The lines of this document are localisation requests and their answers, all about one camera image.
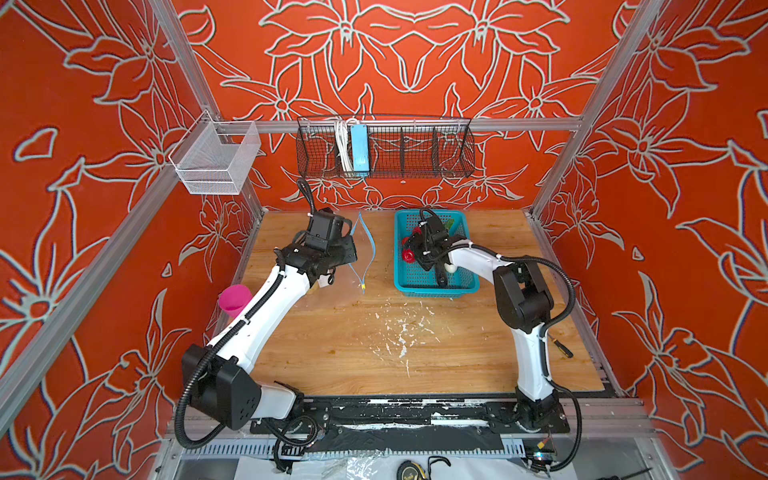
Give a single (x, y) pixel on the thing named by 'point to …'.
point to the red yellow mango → (404, 240)
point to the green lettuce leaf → (449, 223)
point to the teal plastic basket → (412, 281)
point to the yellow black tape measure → (409, 470)
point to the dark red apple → (408, 255)
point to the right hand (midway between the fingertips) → (403, 247)
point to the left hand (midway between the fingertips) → (348, 244)
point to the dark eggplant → (442, 279)
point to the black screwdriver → (561, 348)
